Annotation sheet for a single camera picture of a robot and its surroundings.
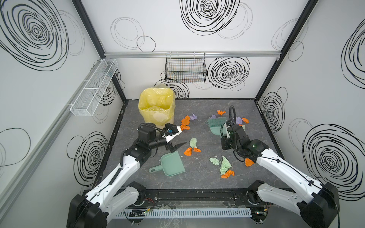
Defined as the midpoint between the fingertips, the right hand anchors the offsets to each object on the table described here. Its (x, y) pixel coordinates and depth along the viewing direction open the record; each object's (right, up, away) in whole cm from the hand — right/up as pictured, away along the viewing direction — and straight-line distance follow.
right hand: (220, 140), depth 80 cm
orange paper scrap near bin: (-20, +9, +26) cm, 34 cm away
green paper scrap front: (+4, -17, +4) cm, 18 cm away
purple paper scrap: (+20, +9, +25) cm, 34 cm away
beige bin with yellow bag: (-36, +19, 0) cm, 41 cm away
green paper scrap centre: (-15, -5, +14) cm, 21 cm away
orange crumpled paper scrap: (+8, +15, +29) cm, 33 cm away
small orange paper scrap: (+26, +10, +26) cm, 38 cm away
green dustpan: (-29, -16, +7) cm, 34 cm away
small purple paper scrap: (-14, +12, +25) cm, 31 cm away
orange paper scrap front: (+6, -20, +2) cm, 21 cm away
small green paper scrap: (-2, -14, +7) cm, 16 cm away
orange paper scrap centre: (-18, -10, +10) cm, 23 cm away
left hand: (-22, +5, -7) cm, 24 cm away
